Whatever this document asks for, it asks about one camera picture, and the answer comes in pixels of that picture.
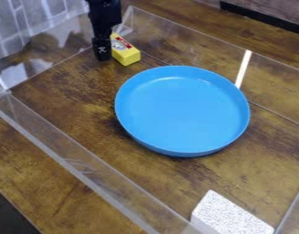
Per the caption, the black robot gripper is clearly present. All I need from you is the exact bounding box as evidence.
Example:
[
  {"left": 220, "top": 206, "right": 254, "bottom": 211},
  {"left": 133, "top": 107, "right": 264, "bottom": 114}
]
[{"left": 85, "top": 0, "right": 121, "bottom": 61}]

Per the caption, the yellow block with label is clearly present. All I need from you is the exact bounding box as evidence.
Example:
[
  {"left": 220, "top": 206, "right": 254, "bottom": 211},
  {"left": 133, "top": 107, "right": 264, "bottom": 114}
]
[{"left": 109, "top": 33, "right": 140, "bottom": 66}]

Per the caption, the round blue tray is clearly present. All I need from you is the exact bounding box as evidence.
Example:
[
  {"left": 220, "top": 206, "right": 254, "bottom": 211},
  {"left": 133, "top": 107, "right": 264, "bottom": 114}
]
[{"left": 115, "top": 66, "right": 250, "bottom": 157}]

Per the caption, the white speckled foam block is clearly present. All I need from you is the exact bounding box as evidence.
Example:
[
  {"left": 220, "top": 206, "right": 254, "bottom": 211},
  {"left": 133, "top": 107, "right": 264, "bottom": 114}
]
[{"left": 191, "top": 190, "right": 275, "bottom": 234}]

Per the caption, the clear acrylic enclosure wall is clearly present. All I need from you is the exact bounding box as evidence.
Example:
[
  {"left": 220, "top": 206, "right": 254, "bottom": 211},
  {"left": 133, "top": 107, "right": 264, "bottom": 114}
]
[{"left": 0, "top": 2, "right": 299, "bottom": 234}]

